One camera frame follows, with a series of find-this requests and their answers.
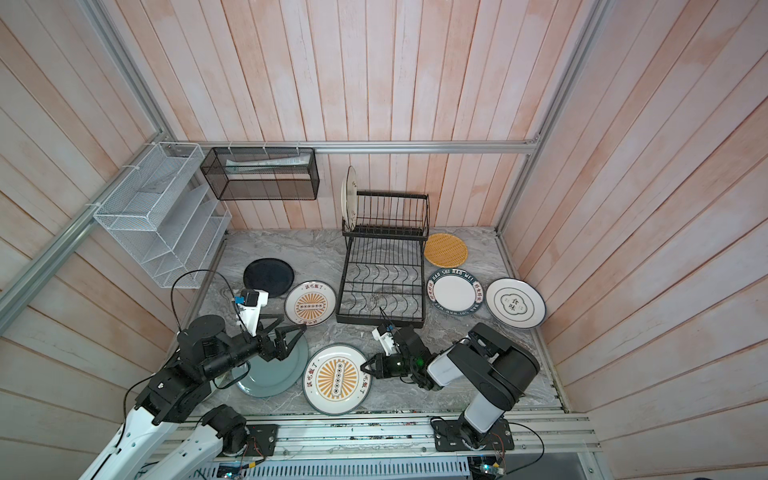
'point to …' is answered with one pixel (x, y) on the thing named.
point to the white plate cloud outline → (513, 304)
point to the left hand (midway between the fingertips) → (294, 329)
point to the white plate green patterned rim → (455, 292)
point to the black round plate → (271, 275)
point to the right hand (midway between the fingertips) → (363, 369)
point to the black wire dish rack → (383, 273)
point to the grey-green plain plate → (274, 377)
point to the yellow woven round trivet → (445, 250)
